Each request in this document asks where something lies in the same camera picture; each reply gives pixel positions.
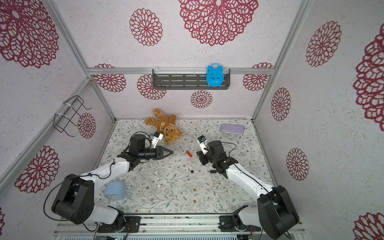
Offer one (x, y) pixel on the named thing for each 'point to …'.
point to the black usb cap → (192, 171)
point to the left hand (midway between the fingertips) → (172, 153)
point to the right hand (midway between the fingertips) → (199, 149)
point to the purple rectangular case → (235, 128)
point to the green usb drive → (174, 153)
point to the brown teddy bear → (165, 124)
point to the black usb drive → (213, 171)
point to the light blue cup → (115, 190)
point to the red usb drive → (189, 154)
